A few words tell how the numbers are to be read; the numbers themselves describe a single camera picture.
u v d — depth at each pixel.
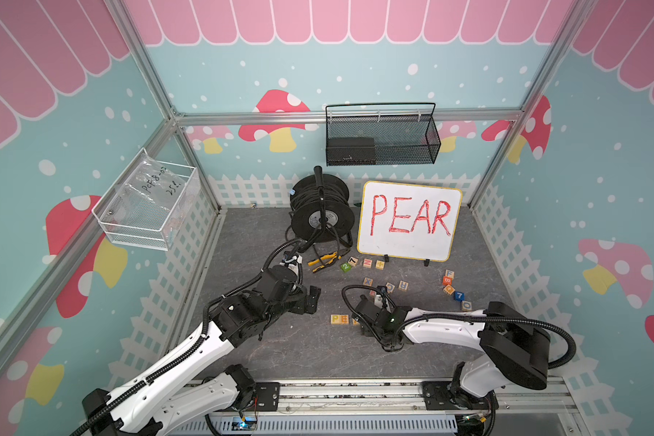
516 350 0.44
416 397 0.76
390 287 0.95
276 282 0.51
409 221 0.97
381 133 0.93
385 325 0.65
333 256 1.04
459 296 0.92
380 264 1.00
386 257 1.03
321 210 0.85
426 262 1.02
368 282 0.97
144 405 0.39
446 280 0.97
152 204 0.73
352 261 1.02
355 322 0.69
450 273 0.99
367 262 1.02
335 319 0.87
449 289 0.94
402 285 0.94
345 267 1.00
